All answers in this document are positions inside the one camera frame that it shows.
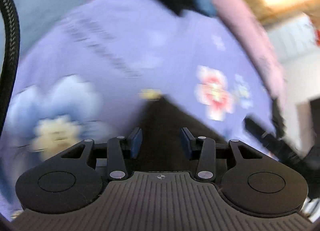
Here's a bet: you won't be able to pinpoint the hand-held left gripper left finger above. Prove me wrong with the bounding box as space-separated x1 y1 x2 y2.
60 127 143 181

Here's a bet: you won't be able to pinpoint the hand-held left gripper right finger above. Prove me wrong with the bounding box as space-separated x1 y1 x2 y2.
181 127 266 181

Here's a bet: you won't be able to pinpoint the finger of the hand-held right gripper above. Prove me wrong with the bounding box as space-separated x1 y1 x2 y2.
243 117 284 148
271 96 287 138

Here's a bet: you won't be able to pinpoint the black pants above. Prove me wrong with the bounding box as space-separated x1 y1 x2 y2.
136 95 228 172

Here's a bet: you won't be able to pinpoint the white drawer cabinet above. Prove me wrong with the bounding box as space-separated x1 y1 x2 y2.
267 13 320 59

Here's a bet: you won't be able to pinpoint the pink quilt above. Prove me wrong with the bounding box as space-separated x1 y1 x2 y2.
205 0 288 113

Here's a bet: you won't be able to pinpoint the purple floral blanket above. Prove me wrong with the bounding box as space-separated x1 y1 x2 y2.
0 0 284 223

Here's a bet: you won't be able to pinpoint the black braided cable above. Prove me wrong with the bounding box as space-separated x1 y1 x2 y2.
0 0 21 134

